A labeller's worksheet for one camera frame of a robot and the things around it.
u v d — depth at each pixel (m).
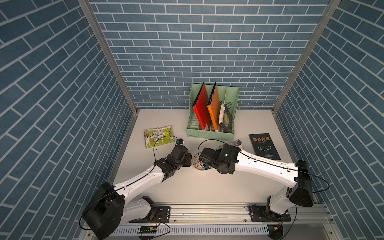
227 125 0.99
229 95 1.04
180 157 0.64
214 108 0.89
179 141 0.76
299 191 0.40
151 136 1.02
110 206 0.40
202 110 0.85
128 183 0.47
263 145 0.99
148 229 0.72
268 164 0.46
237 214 0.75
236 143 0.73
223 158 0.50
